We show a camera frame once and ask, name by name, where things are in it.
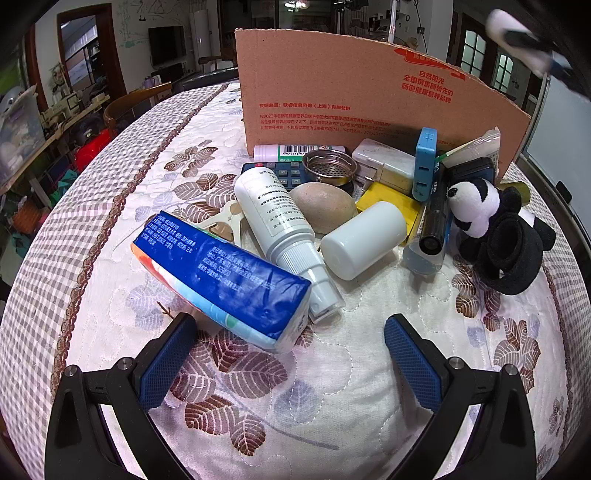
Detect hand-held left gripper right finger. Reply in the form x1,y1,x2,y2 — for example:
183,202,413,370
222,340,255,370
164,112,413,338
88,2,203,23
384,313,536,480

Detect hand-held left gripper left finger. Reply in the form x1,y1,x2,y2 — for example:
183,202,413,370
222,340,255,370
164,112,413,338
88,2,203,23
45,312,199,480

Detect blue tissue pack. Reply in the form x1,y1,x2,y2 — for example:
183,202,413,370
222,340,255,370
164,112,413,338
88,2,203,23
130,211,312,355

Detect clear plastic packet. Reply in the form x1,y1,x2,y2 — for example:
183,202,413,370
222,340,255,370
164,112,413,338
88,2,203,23
438,127,502,169

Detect white round plastic bottle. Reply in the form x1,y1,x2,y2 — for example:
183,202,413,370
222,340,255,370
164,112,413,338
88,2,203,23
320,201,408,281

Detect black smartphone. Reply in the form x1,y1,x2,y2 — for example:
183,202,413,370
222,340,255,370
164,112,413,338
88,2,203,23
445,157,497,185

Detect black strap band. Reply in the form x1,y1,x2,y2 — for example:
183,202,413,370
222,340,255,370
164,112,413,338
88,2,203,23
478,212,546,296

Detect black marker pen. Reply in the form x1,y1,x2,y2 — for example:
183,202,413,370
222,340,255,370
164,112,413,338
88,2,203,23
419,161,451,256

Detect olive green cylinder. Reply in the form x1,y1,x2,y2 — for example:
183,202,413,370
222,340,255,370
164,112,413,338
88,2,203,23
499,181,532,208

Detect blue plastic device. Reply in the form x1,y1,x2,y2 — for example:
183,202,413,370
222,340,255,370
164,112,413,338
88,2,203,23
412,127,438,202

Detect beige plastic clip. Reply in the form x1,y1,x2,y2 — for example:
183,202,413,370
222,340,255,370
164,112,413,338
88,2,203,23
194,200,245,243

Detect panda plush toy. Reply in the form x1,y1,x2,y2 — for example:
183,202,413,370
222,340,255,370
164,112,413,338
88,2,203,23
447,179,557,252

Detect yellow small box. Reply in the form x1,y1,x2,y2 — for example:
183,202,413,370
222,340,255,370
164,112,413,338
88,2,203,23
355,181,423,245

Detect white spray bottle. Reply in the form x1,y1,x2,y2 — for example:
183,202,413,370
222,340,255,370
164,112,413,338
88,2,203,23
233,167,346,324

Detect white power adapter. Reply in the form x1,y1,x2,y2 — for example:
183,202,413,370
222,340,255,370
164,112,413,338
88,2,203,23
352,138,419,195

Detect beige egg-shaped stone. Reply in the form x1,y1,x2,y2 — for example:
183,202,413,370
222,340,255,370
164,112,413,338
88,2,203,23
290,182,358,234

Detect brown cardboard box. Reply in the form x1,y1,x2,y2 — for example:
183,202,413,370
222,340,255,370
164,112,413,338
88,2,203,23
234,28,533,178

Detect metal sink strainer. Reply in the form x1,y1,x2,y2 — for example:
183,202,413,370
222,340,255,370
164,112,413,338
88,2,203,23
302,148,358,188

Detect dark calculator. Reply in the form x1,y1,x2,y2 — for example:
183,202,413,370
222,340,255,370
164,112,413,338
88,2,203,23
241,161,315,192

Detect white and green tube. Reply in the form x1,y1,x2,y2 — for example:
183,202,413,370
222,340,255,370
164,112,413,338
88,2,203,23
253,144,348,163

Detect brown glass pane door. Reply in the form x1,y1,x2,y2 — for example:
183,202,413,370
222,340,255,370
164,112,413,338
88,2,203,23
456,14,490,70

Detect quilted leaf-print tablecloth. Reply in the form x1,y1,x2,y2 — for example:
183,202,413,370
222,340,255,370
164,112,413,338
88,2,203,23
0,83,591,480

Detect whiteboard on stand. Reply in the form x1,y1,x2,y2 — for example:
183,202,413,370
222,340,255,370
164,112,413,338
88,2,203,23
522,78,591,217

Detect red object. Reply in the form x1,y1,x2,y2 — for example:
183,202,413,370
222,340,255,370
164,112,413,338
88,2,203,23
74,129,114,171

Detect brown wooden chair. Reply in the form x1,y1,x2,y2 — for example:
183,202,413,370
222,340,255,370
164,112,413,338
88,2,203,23
104,82,172,134

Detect clear plastic storage bin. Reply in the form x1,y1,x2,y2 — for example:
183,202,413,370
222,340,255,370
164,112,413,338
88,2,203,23
0,85,44,181

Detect brown wooden doorway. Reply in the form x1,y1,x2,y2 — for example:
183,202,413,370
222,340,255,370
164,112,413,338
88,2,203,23
58,4,126,107

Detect black television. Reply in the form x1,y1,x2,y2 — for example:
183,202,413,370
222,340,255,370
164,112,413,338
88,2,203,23
148,26,186,66

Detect white standing air conditioner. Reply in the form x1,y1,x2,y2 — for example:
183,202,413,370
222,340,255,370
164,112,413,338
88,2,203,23
191,10,211,65

